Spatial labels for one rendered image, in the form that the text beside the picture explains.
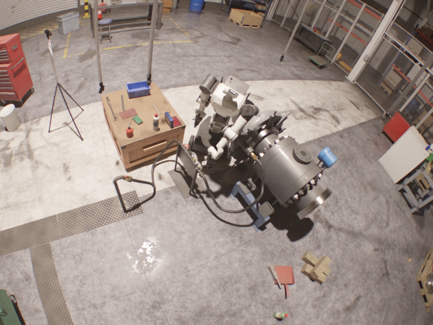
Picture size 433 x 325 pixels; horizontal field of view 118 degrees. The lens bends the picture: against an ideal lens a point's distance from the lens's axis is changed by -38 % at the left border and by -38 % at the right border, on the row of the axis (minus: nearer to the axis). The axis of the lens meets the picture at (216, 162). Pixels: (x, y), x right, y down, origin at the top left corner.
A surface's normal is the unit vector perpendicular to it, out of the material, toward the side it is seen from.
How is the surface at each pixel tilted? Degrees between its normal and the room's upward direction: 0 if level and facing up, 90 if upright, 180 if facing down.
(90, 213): 0
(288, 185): 63
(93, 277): 0
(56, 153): 0
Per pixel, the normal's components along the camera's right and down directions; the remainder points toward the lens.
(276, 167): -0.56, 0.00
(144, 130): 0.24, -0.58
